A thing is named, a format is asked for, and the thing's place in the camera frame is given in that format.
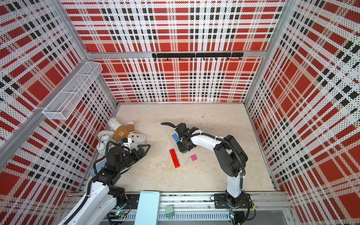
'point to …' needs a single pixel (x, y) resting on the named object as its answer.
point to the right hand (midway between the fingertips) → (185, 148)
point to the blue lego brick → (176, 138)
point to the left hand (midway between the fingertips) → (149, 148)
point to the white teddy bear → (119, 131)
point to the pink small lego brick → (193, 157)
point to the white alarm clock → (101, 146)
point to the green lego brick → (184, 152)
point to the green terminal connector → (169, 211)
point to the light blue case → (99, 165)
